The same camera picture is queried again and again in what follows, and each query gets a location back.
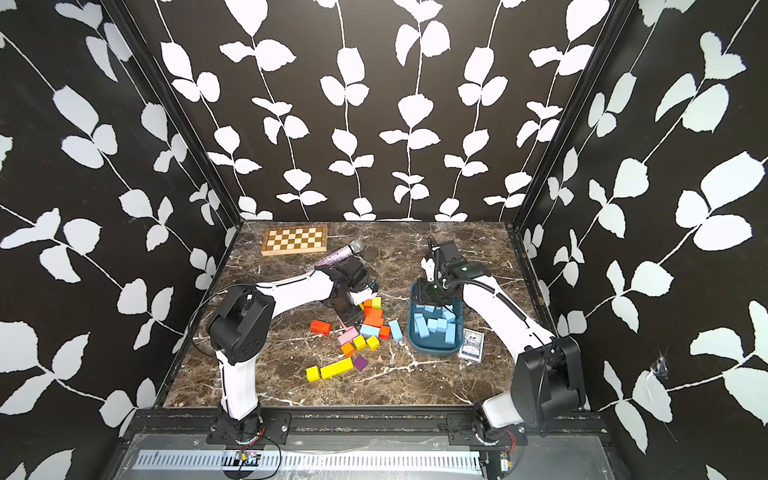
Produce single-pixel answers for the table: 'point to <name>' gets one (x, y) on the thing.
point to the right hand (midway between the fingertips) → (413, 292)
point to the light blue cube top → (429, 308)
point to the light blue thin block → (422, 327)
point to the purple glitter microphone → (354, 247)
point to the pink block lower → (348, 335)
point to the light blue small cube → (441, 325)
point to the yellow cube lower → (359, 342)
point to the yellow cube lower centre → (373, 343)
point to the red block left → (321, 327)
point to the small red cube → (385, 332)
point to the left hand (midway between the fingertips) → (354, 309)
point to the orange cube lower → (347, 349)
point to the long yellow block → (336, 368)
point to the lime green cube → (377, 303)
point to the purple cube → (360, 363)
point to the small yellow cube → (312, 373)
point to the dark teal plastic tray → (439, 343)
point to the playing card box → (472, 345)
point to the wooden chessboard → (294, 239)
